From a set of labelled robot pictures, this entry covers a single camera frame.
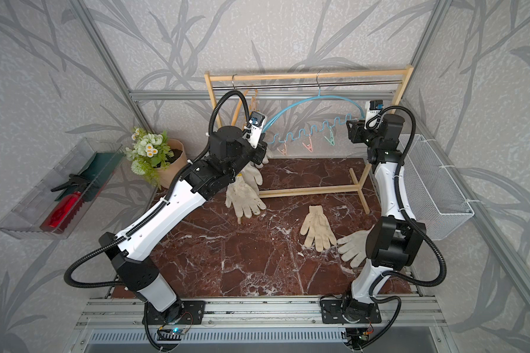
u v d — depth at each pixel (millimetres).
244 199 806
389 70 879
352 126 738
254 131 545
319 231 935
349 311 678
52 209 639
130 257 414
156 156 858
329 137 789
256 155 601
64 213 594
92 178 712
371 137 689
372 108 670
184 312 722
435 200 604
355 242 906
